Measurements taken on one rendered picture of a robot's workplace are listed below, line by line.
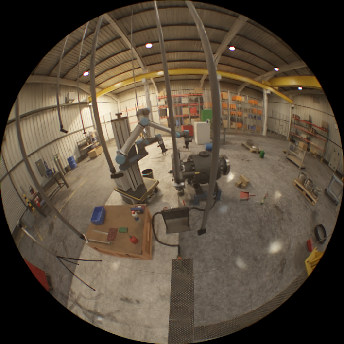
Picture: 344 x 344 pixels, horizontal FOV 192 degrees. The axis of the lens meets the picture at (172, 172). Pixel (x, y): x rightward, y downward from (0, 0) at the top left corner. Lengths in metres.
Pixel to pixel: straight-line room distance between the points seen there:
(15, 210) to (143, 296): 7.85
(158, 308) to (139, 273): 0.62
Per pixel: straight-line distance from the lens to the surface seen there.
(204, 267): 1.67
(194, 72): 9.59
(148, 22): 8.03
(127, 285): 1.85
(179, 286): 1.65
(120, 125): 1.93
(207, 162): 1.85
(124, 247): 1.40
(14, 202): 8.39
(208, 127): 5.61
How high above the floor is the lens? 1.64
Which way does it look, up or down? 31 degrees down
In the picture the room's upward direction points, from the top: 7 degrees counter-clockwise
